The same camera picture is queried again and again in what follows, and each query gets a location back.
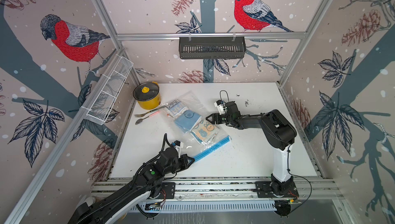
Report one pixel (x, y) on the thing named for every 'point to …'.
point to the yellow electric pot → (151, 104)
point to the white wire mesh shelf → (103, 104)
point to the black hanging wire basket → (212, 47)
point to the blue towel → (187, 120)
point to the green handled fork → (142, 115)
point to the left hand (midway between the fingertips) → (197, 159)
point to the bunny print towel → (204, 132)
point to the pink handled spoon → (139, 120)
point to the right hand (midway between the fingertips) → (211, 116)
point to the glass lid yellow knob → (145, 91)
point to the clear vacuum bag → (191, 146)
